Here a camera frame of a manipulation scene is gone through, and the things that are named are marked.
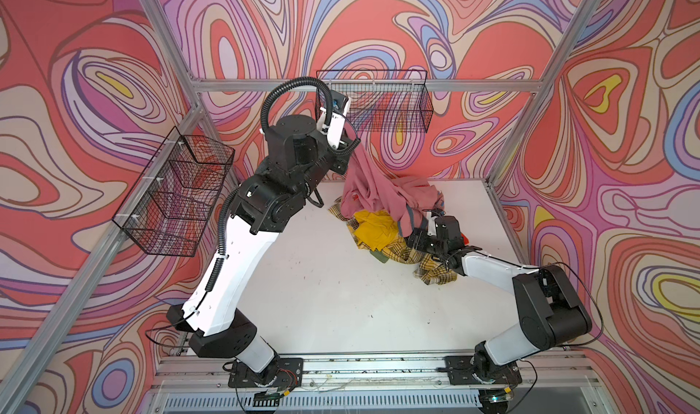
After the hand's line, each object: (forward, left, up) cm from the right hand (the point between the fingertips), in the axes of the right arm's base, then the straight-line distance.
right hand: (414, 241), depth 94 cm
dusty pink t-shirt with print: (0, +6, +20) cm, 21 cm away
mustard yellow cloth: (+6, +13, -1) cm, 15 cm away
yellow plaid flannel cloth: (-3, +6, -1) cm, 6 cm away
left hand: (-2, +23, +49) cm, 54 cm away
